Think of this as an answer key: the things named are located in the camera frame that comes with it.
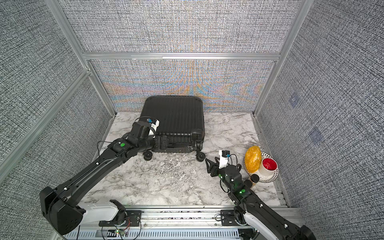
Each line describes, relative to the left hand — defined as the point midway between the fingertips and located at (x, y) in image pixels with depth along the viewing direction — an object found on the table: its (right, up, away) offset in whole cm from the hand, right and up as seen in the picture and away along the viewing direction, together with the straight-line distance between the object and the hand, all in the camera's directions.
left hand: (165, 137), depth 76 cm
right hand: (+23, -10, +4) cm, 26 cm away
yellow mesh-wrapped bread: (+48, -12, +10) cm, 51 cm away
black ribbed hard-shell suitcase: (+7, +10, +11) cm, 17 cm away
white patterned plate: (+54, -24, +8) cm, 60 cm away
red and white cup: (+58, -18, +11) cm, 61 cm away
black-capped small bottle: (+46, -22, +2) cm, 51 cm away
